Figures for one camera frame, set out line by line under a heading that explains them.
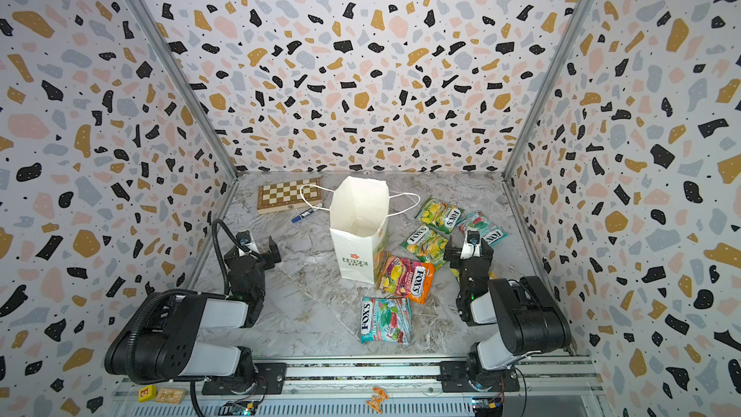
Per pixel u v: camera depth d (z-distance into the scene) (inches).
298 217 41.9
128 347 15.4
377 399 27.8
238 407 27.6
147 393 27.6
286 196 43.2
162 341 17.1
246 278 26.6
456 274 36.2
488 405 28.2
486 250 32.2
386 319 32.1
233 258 30.7
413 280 35.4
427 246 38.2
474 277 27.0
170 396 27.6
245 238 29.5
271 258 32.8
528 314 17.9
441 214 41.4
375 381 29.5
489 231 39.3
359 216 39.5
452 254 32.6
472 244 30.1
